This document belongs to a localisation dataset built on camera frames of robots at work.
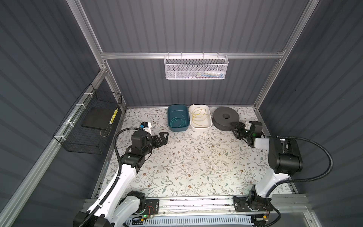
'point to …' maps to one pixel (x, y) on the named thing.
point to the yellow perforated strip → (114, 116)
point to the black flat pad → (99, 117)
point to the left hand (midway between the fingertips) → (162, 135)
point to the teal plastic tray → (178, 117)
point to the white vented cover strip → (221, 220)
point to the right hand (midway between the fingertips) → (233, 126)
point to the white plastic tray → (200, 117)
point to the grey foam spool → (223, 117)
